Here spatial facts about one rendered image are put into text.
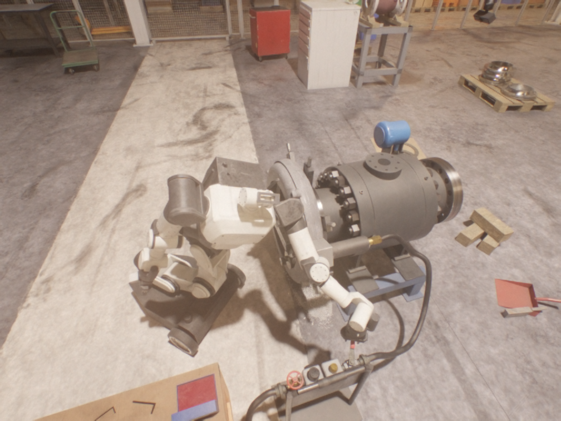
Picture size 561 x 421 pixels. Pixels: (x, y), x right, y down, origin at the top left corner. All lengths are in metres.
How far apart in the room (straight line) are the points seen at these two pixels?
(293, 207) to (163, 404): 0.96
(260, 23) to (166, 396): 6.14
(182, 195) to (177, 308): 1.15
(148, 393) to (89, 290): 1.24
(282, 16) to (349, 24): 1.84
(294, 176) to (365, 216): 0.45
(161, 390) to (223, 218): 0.83
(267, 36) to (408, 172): 5.27
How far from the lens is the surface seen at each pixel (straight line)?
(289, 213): 1.17
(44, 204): 3.62
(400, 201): 1.76
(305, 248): 1.21
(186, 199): 1.00
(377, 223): 1.69
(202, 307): 1.97
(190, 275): 1.87
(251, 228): 1.08
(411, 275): 2.13
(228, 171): 1.11
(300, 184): 1.47
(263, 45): 6.70
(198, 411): 1.35
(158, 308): 2.08
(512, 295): 2.73
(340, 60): 5.40
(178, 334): 1.92
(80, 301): 2.57
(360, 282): 1.99
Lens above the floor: 1.87
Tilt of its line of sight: 43 degrees down
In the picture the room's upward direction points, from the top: straight up
